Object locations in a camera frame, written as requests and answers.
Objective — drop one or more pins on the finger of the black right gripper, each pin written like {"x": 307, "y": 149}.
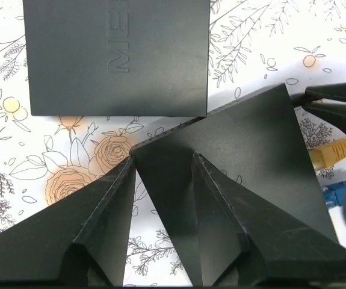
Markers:
{"x": 328, "y": 102}

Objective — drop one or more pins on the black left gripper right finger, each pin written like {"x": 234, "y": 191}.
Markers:
{"x": 246, "y": 241}

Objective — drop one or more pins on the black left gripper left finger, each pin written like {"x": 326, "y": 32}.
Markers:
{"x": 81, "y": 240}

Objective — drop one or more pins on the black network switch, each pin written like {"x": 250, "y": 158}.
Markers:
{"x": 117, "y": 58}
{"x": 256, "y": 139}

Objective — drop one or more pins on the floral patterned table mat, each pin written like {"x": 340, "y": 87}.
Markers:
{"x": 252, "y": 45}

